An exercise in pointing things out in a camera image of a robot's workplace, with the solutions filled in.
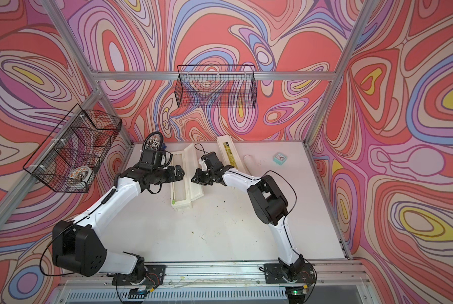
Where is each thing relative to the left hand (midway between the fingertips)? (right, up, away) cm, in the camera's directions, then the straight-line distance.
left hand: (178, 174), depth 85 cm
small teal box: (+53, +7, +24) cm, 58 cm away
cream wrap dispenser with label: (+1, -9, +4) cm, 10 cm away
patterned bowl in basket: (-34, +1, -12) cm, 37 cm away
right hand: (+5, -6, +8) cm, 11 cm away
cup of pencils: (-16, +16, +11) cm, 25 cm away
